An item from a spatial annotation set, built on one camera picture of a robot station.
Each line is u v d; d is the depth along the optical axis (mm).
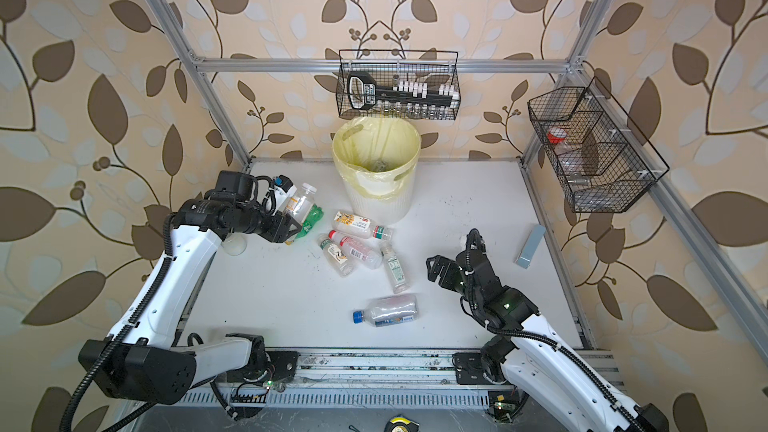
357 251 906
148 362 369
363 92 842
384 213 1050
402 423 652
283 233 673
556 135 806
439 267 698
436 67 911
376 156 1050
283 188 667
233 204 547
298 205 737
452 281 688
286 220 666
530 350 493
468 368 730
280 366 740
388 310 829
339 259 866
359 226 959
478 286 571
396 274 845
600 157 738
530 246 915
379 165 1048
